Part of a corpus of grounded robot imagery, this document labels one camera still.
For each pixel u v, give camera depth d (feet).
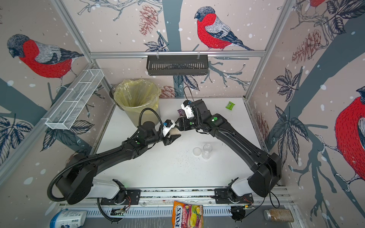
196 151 2.96
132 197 2.39
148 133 2.09
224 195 2.41
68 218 2.06
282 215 2.12
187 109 2.24
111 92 3.34
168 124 2.20
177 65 3.48
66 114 2.35
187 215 2.16
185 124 2.12
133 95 3.20
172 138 2.37
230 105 3.74
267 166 1.31
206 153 2.81
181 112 3.61
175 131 2.54
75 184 1.37
